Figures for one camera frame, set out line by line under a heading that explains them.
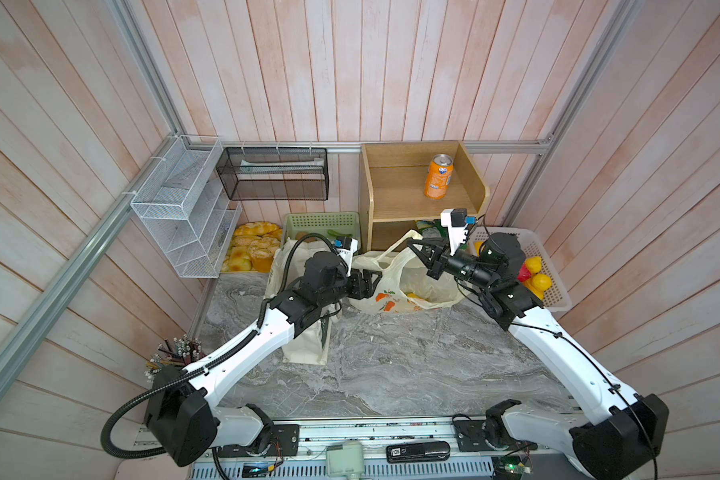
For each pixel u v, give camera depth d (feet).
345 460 2.25
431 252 2.02
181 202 2.25
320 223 3.89
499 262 1.70
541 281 3.08
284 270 2.21
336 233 3.88
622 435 1.22
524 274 3.20
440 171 2.53
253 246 3.43
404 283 3.11
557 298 3.04
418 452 2.20
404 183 3.03
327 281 1.92
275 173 3.36
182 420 1.27
